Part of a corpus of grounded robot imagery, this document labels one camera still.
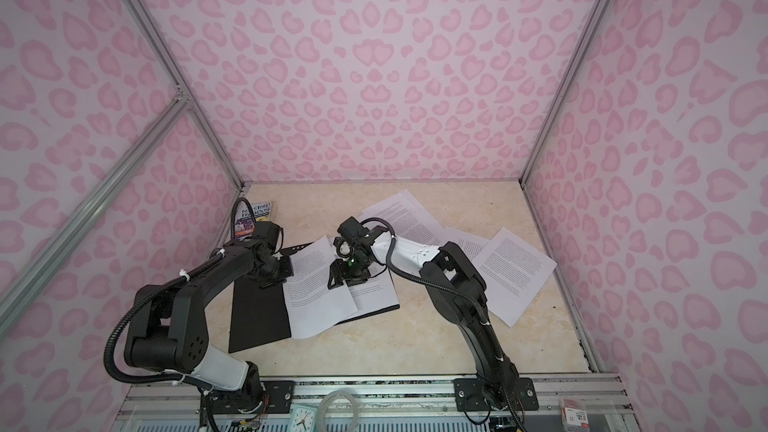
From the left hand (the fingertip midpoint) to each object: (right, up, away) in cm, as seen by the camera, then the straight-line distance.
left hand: (288, 272), depth 91 cm
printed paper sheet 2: (+70, -1, +5) cm, 70 cm away
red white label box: (+73, -28, -23) cm, 82 cm away
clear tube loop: (+16, -26, -21) cm, 37 cm away
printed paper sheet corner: (+27, -6, +1) cm, 27 cm away
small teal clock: (+11, -29, -22) cm, 38 cm away
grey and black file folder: (-5, -9, -8) cm, 13 cm away
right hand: (+16, -2, -5) cm, 16 cm away
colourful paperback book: (-20, +13, +14) cm, 27 cm away
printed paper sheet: (+8, -9, -3) cm, 12 cm away
